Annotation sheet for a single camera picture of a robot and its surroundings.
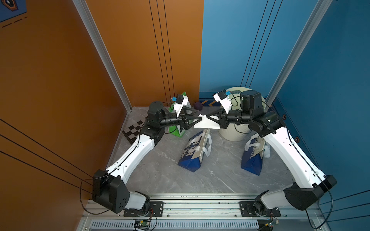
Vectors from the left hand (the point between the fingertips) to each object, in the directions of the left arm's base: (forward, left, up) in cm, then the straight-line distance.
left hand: (199, 114), depth 65 cm
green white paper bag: (-4, +11, -6) cm, 13 cm away
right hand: (-1, -4, 0) cm, 5 cm away
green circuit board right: (-38, -34, -38) cm, 63 cm away
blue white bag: (-13, +4, -19) cm, 23 cm away
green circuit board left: (-38, +27, -40) cm, 62 cm away
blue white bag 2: (-7, -31, -18) cm, 36 cm away
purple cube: (+40, -2, -34) cm, 52 cm away
